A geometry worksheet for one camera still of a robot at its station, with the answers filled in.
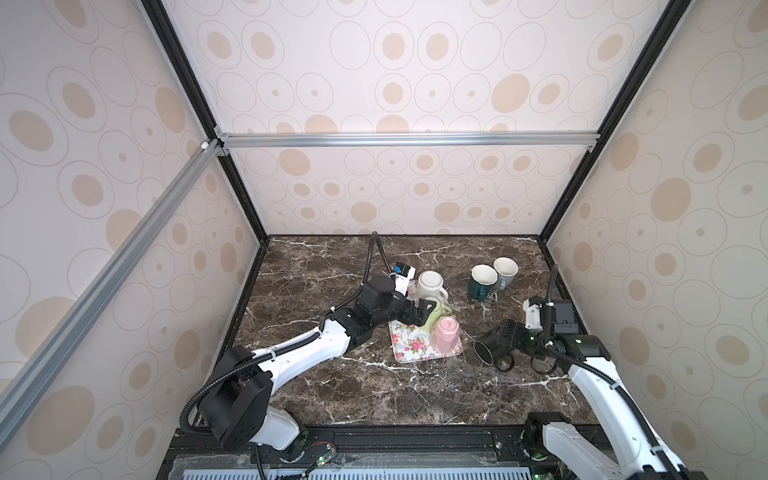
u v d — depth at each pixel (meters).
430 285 0.97
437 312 0.88
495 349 0.85
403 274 0.70
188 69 0.76
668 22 0.69
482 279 0.98
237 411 0.42
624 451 0.43
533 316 0.71
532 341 0.67
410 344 0.91
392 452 0.73
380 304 0.62
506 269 1.02
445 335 0.83
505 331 0.73
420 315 0.71
